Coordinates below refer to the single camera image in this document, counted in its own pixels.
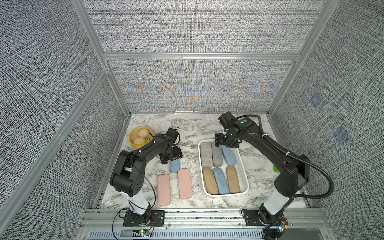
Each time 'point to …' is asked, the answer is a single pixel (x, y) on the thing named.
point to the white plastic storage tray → (223, 169)
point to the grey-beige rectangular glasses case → (206, 154)
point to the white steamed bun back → (143, 132)
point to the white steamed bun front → (139, 140)
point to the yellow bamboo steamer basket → (134, 133)
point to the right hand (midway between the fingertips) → (221, 141)
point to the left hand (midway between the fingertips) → (178, 157)
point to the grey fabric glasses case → (217, 161)
